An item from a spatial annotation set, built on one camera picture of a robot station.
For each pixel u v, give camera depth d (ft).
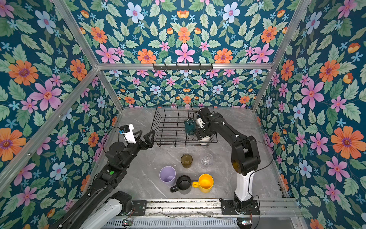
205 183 2.67
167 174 2.67
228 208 2.40
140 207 2.42
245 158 1.64
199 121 2.83
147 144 2.12
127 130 2.01
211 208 2.46
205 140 3.08
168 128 3.51
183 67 3.04
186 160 2.93
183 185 2.64
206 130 2.59
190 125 3.12
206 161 2.97
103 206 1.92
